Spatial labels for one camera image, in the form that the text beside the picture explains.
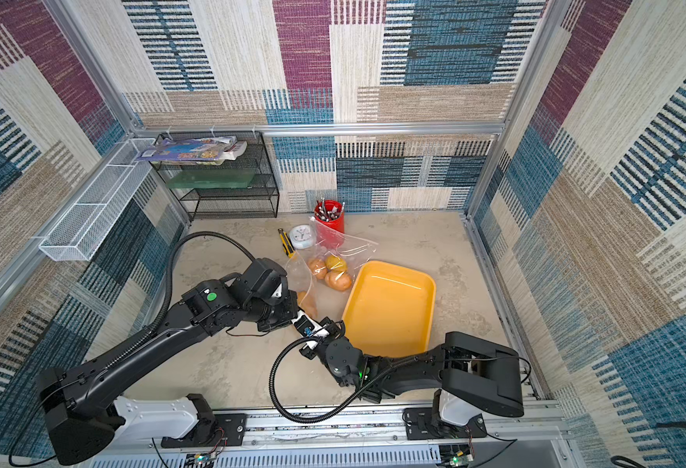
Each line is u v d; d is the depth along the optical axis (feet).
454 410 1.93
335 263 3.18
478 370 1.58
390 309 3.02
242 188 3.42
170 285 1.65
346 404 1.83
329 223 3.26
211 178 3.14
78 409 1.26
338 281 3.08
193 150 2.70
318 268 3.17
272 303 1.92
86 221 2.39
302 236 3.63
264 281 1.75
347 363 1.83
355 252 3.25
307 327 1.99
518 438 2.17
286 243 3.58
